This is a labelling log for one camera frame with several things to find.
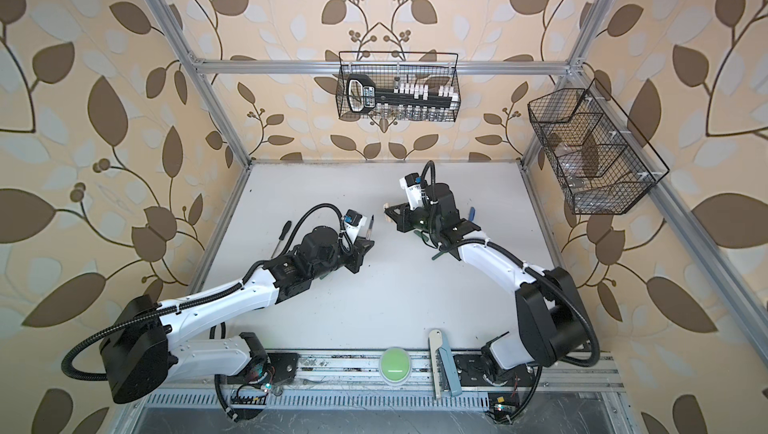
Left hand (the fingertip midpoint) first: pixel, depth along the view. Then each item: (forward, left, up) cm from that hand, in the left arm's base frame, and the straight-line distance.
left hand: (373, 239), depth 78 cm
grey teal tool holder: (-27, -19, -15) cm, 36 cm away
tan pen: (+1, +1, +2) cm, 3 cm away
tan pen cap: (+10, -3, +2) cm, 10 cm away
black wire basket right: (+15, -57, +16) cm, 61 cm away
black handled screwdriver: (+10, +33, -18) cm, 39 cm away
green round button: (-27, -7, -16) cm, 32 cm away
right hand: (+8, -4, +1) cm, 9 cm away
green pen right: (+5, -20, -17) cm, 27 cm away
